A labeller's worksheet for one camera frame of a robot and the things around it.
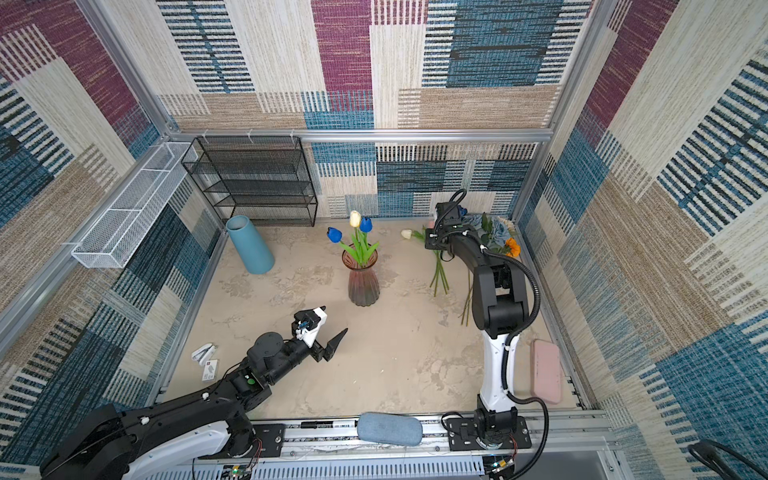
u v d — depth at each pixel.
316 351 0.70
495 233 0.99
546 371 0.81
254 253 0.99
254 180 1.10
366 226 0.79
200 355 0.86
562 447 0.74
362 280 0.97
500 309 0.57
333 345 0.71
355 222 0.79
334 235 0.79
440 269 1.06
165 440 0.49
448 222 0.81
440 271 1.05
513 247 1.05
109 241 0.70
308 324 0.64
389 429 0.73
